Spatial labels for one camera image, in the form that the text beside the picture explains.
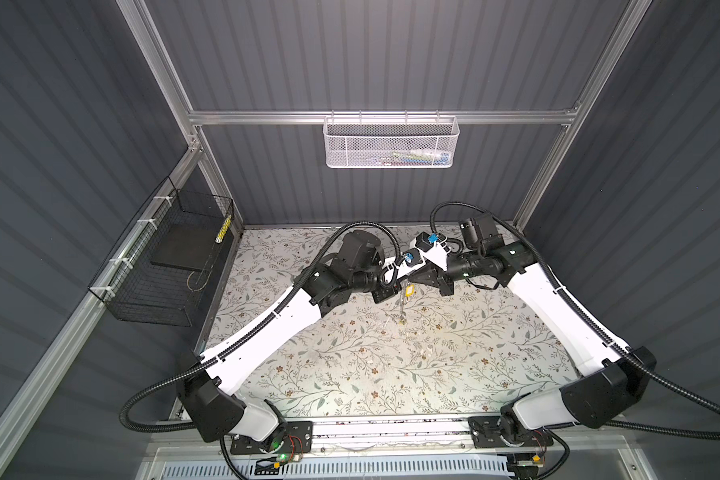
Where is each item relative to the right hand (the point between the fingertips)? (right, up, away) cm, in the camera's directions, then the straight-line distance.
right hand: (415, 278), depth 72 cm
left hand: (-3, +2, -1) cm, 4 cm away
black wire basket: (-62, +2, 0) cm, 62 cm away
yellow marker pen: (-51, +12, +9) cm, 54 cm away
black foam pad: (-59, +8, +5) cm, 60 cm away
